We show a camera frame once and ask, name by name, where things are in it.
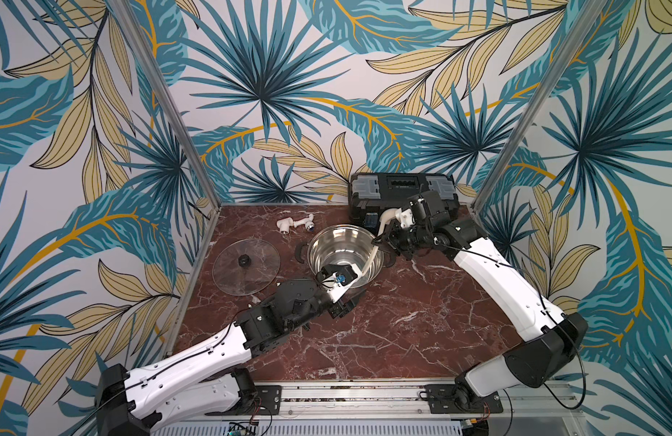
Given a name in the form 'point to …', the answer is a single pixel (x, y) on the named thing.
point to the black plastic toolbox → (370, 194)
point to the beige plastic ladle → (370, 260)
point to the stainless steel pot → (341, 244)
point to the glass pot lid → (245, 267)
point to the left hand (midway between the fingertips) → (353, 280)
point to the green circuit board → (237, 432)
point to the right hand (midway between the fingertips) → (371, 241)
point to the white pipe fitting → (284, 224)
